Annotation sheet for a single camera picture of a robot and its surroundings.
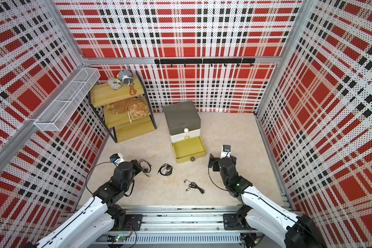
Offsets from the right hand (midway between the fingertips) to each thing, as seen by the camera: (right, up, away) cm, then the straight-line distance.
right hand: (220, 154), depth 83 cm
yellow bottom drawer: (-18, +1, +13) cm, 22 cm away
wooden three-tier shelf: (-67, +16, +27) cm, 75 cm away
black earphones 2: (-15, -17, +2) cm, 23 cm away
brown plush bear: (-49, +27, +5) cm, 56 cm away
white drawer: (-23, +9, +8) cm, 26 cm away
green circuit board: (-48, -36, -14) cm, 62 cm away
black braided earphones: (-32, -11, +8) cm, 35 cm away
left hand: (-44, -3, 0) cm, 44 cm away
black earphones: (-42, -9, +1) cm, 43 cm away
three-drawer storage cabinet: (-21, +17, +6) cm, 27 cm away
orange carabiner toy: (-50, +35, +3) cm, 61 cm away
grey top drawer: (-22, +21, +10) cm, 32 cm away
